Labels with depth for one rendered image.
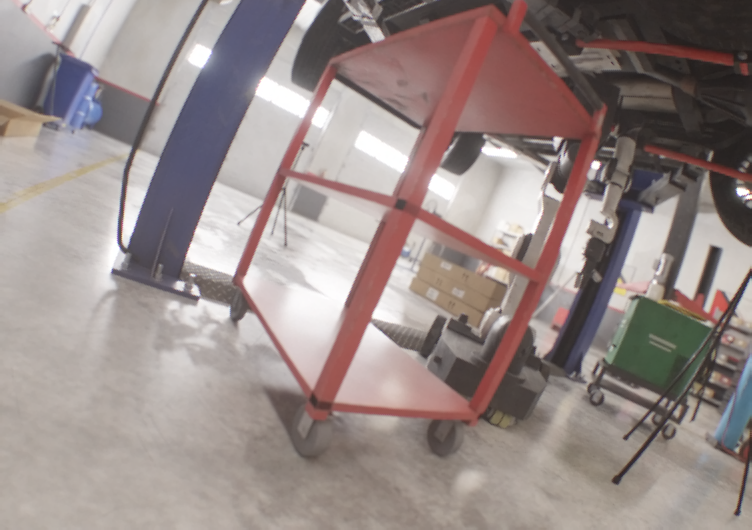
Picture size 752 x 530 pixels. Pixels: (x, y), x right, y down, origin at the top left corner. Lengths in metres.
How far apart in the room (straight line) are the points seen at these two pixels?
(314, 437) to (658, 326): 2.28
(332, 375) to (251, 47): 1.07
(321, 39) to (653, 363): 3.12
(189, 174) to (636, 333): 2.47
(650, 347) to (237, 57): 2.59
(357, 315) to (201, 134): 0.89
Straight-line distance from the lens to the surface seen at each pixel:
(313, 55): 3.05
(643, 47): 1.68
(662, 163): 2.90
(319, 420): 0.71
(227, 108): 1.34
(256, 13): 1.42
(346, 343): 0.63
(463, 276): 3.91
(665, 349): 2.68
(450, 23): 0.81
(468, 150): 3.69
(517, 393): 1.32
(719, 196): 2.57
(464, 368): 1.29
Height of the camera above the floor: 0.43
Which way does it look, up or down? 2 degrees down
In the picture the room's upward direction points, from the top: 24 degrees clockwise
